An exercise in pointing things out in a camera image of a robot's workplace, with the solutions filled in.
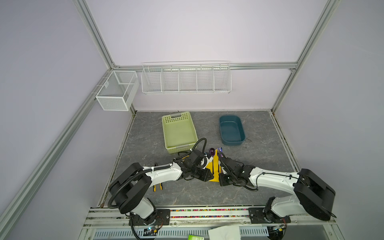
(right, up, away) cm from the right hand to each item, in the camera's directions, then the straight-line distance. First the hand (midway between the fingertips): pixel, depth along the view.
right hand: (219, 180), depth 85 cm
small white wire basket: (-69, +56, +20) cm, 91 cm away
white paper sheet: (0, -14, -22) cm, 26 cm away
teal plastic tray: (+14, +28, +27) cm, 41 cm away
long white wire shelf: (-20, +64, +13) cm, 69 cm away
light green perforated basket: (-26, +27, +25) cm, 45 cm away
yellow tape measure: (-19, +17, -15) cm, 29 cm away
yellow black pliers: (-37, -2, -3) cm, 37 cm away
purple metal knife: (+3, +15, +11) cm, 19 cm away
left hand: (-5, +2, -5) cm, 7 cm away
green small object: (-15, -19, -18) cm, 30 cm away
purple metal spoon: (-3, +15, +11) cm, 18 cm away
